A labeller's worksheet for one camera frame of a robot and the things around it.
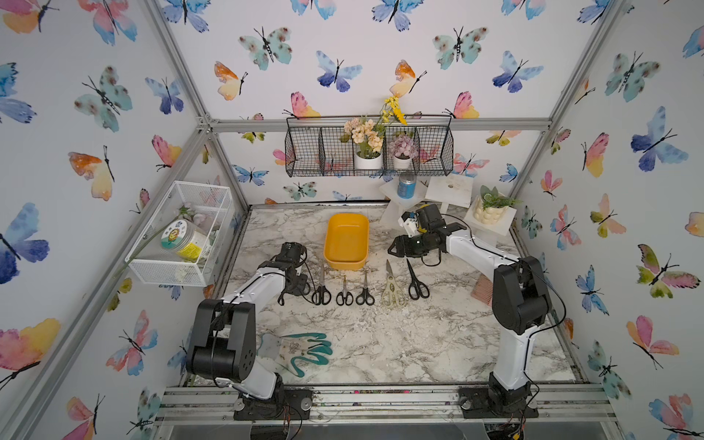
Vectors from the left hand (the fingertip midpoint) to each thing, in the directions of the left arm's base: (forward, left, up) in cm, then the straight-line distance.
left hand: (293, 279), depth 93 cm
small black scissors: (-5, -24, -4) cm, 25 cm away
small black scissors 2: (-4, -17, -4) cm, 18 cm away
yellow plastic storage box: (+21, -17, -7) cm, 28 cm away
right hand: (+7, -35, +7) cm, 36 cm away
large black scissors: (-2, -42, -4) cm, 42 cm away
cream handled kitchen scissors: (-5, -33, -3) cm, 34 cm away
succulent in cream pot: (+13, -64, +20) cm, 68 cm away
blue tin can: (+27, -40, +17) cm, 51 cm away
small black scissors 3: (-3, -10, -5) cm, 11 cm away
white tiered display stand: (+24, -53, +17) cm, 61 cm away
